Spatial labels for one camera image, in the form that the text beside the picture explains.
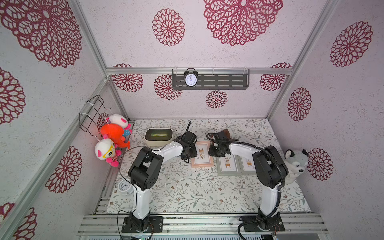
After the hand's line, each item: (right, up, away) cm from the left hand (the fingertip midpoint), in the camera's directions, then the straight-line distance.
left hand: (194, 155), depth 97 cm
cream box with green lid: (-25, +11, +5) cm, 28 cm away
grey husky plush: (+52, -1, -21) cm, 56 cm away
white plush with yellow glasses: (-47, +5, -19) cm, 51 cm away
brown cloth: (+24, +14, +10) cm, 30 cm away
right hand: (+10, +3, +2) cm, 10 cm away
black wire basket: (-54, +20, -21) cm, 62 cm away
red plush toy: (-48, +15, -6) cm, 51 cm away
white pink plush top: (-49, +23, -2) cm, 54 cm away
